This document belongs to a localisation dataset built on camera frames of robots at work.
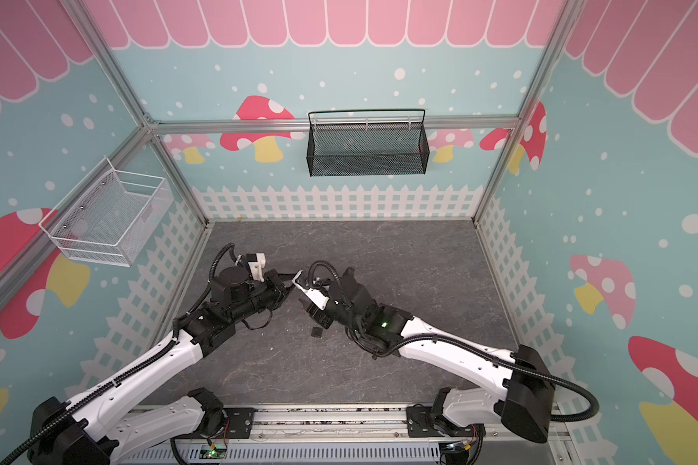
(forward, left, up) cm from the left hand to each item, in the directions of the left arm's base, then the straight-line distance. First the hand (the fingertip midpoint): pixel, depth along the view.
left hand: (303, 281), depth 74 cm
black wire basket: (+46, -15, +12) cm, 50 cm away
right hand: (-4, -2, +2) cm, 5 cm away
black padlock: (-4, -1, -23) cm, 23 cm away
